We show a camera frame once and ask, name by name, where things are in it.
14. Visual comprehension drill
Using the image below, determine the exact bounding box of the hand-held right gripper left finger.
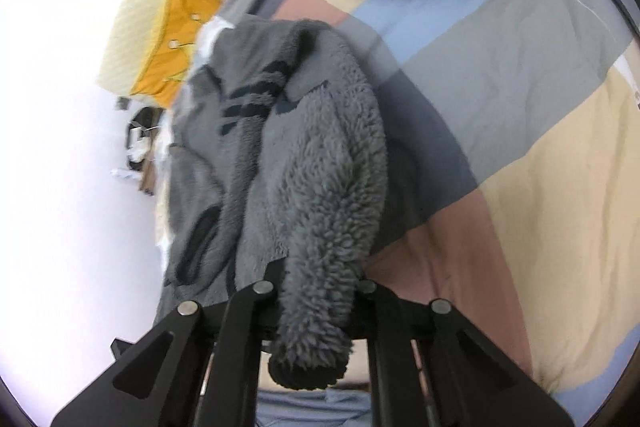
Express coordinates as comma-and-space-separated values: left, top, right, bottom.
50, 264, 287, 427

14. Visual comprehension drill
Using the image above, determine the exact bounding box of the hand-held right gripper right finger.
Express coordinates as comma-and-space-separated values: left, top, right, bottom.
349, 279, 577, 427

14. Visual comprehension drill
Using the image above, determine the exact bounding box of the grey fleece zip jacket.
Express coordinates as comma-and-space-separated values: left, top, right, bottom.
152, 17, 390, 391

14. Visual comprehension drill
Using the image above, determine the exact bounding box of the person's blue-grey clothing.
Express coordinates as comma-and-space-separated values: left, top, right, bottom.
255, 386, 374, 427

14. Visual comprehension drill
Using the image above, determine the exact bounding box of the black bag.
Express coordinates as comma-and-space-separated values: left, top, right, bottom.
123, 106, 161, 171

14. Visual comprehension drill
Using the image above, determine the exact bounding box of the patchwork bed quilt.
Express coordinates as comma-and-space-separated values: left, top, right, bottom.
154, 0, 640, 414

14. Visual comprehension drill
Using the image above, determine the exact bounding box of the yellow crown print pillow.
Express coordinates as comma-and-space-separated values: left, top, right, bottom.
130, 0, 224, 108

